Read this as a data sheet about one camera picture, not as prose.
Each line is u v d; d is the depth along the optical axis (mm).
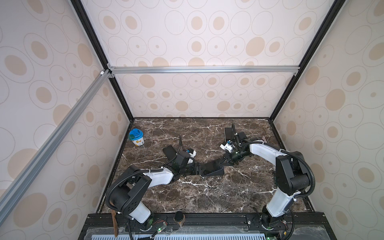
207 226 731
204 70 904
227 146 853
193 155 832
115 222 742
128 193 444
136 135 972
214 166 979
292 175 484
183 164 714
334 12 690
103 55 836
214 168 917
